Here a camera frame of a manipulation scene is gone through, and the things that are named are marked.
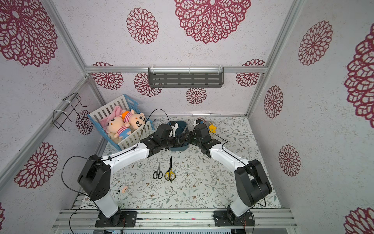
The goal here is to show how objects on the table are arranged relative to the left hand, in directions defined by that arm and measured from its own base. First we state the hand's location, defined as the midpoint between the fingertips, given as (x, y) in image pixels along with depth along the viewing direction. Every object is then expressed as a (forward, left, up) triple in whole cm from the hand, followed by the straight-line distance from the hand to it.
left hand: (185, 140), depth 85 cm
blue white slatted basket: (+36, +46, -3) cm, 59 cm away
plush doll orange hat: (+20, +36, -5) cm, 41 cm away
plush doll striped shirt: (+14, +45, -3) cm, 48 cm away
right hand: (+4, -1, -1) cm, 5 cm away
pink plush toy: (+27, +49, -3) cm, 56 cm away
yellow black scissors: (-14, +9, -16) cm, 24 cm away
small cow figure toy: (-24, +34, -14) cm, 44 cm away
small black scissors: (-13, +17, -16) cm, 27 cm away
